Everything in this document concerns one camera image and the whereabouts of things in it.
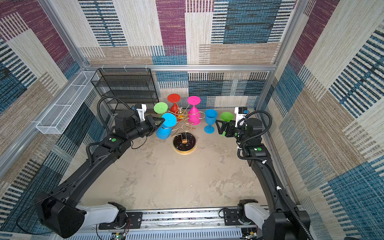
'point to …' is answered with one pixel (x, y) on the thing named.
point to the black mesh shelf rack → (124, 88)
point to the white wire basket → (55, 121)
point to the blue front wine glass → (163, 132)
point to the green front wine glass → (226, 116)
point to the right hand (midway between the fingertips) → (223, 123)
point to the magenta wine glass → (194, 115)
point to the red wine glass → (175, 98)
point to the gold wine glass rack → (184, 142)
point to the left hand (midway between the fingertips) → (166, 116)
